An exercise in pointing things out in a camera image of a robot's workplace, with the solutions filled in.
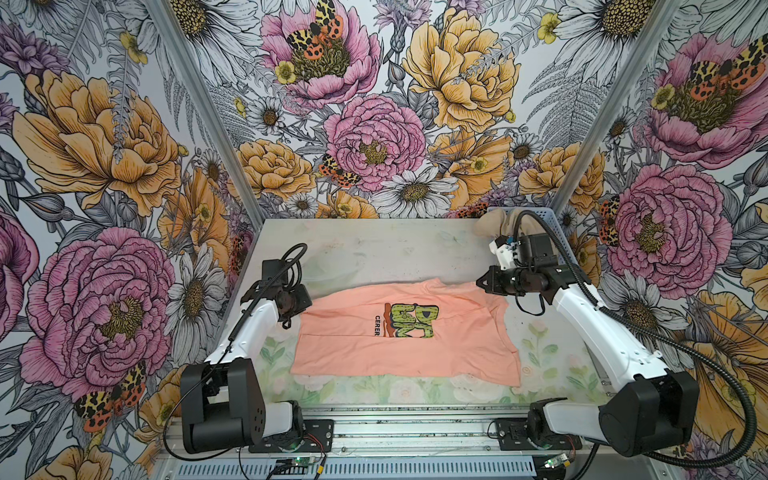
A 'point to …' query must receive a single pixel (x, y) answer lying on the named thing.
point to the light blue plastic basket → (553, 216)
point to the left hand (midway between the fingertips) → (303, 310)
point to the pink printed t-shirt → (422, 327)
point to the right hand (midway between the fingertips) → (480, 291)
